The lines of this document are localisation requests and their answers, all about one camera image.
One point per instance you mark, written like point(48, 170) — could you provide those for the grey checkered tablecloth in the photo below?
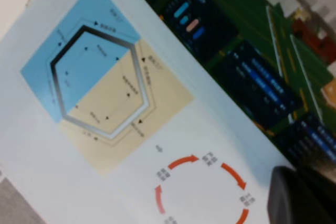
point(14, 207)

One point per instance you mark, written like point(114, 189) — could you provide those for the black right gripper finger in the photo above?
point(300, 196)

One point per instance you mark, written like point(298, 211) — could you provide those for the white brochure book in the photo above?
point(156, 111)

